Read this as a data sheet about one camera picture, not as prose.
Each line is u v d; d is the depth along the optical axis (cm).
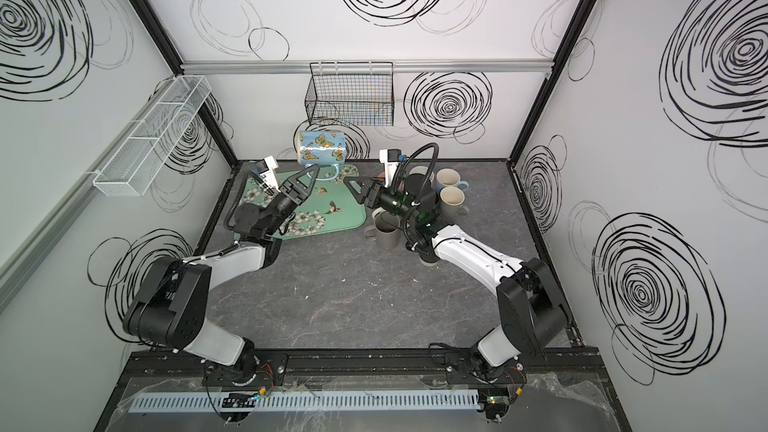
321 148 71
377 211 98
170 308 45
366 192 65
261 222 62
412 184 56
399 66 90
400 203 65
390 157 68
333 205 107
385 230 88
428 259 90
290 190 68
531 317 43
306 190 71
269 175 70
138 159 74
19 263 51
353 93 124
